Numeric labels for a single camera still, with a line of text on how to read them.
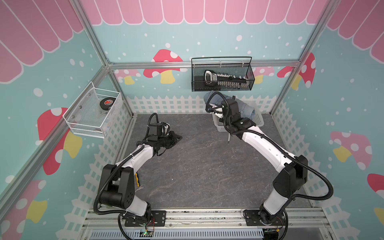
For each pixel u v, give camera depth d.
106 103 0.80
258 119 1.07
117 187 0.44
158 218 0.74
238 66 0.89
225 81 0.88
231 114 0.59
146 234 0.72
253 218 0.74
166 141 0.77
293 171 0.44
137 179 0.86
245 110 0.74
